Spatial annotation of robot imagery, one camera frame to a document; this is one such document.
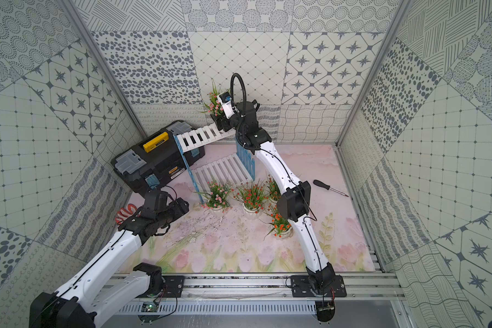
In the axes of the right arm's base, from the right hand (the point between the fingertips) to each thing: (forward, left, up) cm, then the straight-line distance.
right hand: (221, 111), depth 84 cm
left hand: (-32, +14, -25) cm, 43 cm away
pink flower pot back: (-29, +1, -23) cm, 37 cm away
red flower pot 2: (-26, -22, -22) cm, 41 cm away
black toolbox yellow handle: (-11, +32, -19) cm, 39 cm away
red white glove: (-29, +46, -35) cm, 65 cm away
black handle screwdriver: (-14, -51, -36) cm, 64 cm away
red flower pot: (-29, -13, -21) cm, 38 cm away
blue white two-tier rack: (-3, -4, -35) cm, 35 cm away
